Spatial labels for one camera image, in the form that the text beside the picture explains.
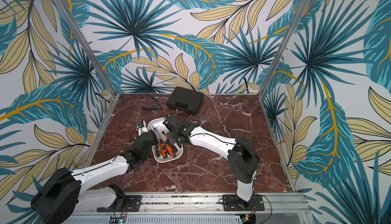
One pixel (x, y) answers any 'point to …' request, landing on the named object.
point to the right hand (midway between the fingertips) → (173, 133)
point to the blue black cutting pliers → (155, 108)
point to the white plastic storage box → (155, 124)
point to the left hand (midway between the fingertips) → (152, 131)
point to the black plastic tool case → (185, 100)
